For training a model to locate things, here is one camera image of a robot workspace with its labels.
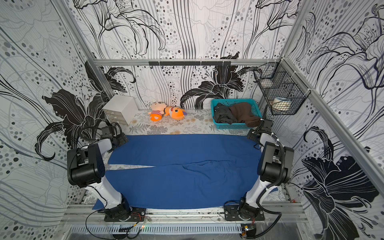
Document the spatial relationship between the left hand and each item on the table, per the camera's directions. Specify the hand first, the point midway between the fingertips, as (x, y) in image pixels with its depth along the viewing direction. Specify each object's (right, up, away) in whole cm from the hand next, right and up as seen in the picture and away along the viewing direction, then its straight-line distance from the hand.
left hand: (121, 142), depth 98 cm
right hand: (+93, +5, -1) cm, 93 cm away
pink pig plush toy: (+21, +22, +13) cm, 33 cm away
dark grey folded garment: (+68, +19, -1) cm, 71 cm away
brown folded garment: (+83, +20, +4) cm, 86 cm away
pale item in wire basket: (+93, +37, -10) cm, 101 cm away
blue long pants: (+43, -15, -12) cm, 47 cm away
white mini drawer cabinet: (-2, +22, +3) cm, 23 cm away
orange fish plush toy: (+35, +20, +7) cm, 41 cm away
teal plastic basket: (+76, +30, +18) cm, 84 cm away
